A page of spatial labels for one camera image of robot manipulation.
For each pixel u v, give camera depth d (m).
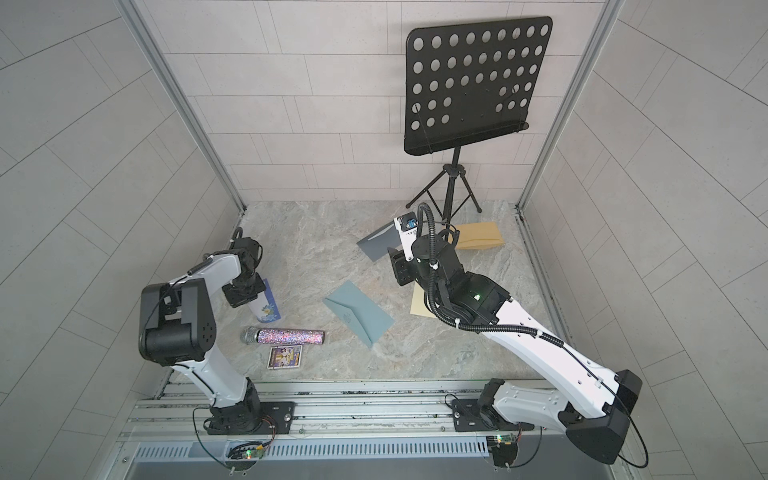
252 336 0.81
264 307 0.89
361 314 0.89
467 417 0.71
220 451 0.68
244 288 0.75
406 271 0.58
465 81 0.68
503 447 0.68
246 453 0.66
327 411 0.73
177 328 0.46
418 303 0.91
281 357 0.79
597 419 0.37
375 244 1.05
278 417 0.71
